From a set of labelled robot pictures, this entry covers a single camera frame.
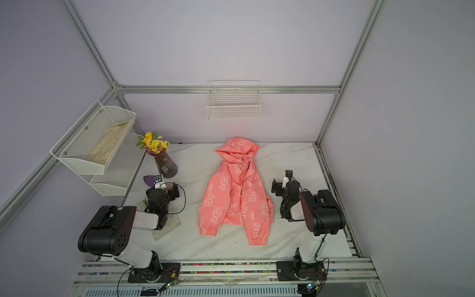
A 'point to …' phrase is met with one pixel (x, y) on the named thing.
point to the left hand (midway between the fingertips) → (165, 186)
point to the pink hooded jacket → (236, 193)
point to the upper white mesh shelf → (95, 139)
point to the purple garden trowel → (149, 180)
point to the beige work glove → (173, 222)
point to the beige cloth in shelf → (101, 154)
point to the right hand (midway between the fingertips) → (284, 182)
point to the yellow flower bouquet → (153, 143)
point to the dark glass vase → (167, 166)
